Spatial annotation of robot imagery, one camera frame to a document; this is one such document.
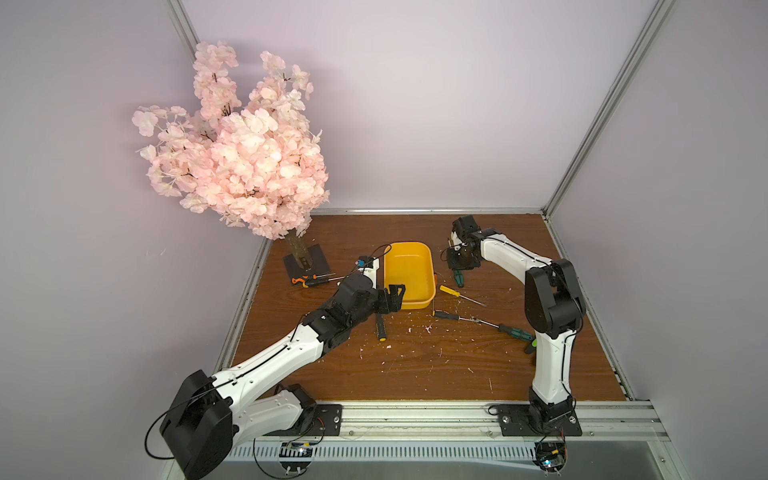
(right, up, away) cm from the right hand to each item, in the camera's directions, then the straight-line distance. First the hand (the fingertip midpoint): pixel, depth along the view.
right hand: (455, 257), depth 99 cm
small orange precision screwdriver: (-49, -7, 0) cm, 49 cm away
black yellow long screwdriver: (-2, -18, -9) cm, 20 cm away
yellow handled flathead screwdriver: (0, -12, -5) cm, 13 cm away
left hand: (-20, -7, -21) cm, 30 cm away
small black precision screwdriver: (-47, -8, +1) cm, 47 cm away
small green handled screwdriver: (+15, -21, -14) cm, 29 cm away
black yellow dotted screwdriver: (-25, -19, -8) cm, 33 cm away
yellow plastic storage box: (-15, -3, +4) cm, 16 cm away
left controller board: (-46, -48, -27) cm, 71 cm away
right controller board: (+17, -46, -30) cm, 57 cm away
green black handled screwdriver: (0, -7, -5) cm, 8 cm away
